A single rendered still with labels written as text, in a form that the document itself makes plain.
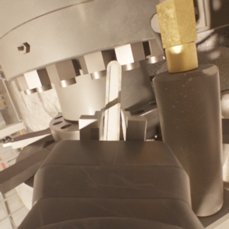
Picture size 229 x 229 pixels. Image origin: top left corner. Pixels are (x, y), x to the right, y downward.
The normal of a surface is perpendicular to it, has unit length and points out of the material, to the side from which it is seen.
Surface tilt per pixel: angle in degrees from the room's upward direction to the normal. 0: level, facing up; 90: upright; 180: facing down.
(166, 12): 0
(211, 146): 63
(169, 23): 0
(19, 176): 95
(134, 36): 70
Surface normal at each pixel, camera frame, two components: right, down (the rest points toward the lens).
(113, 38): 0.23, 0.24
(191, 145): -0.36, 0.36
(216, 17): -0.73, 0.37
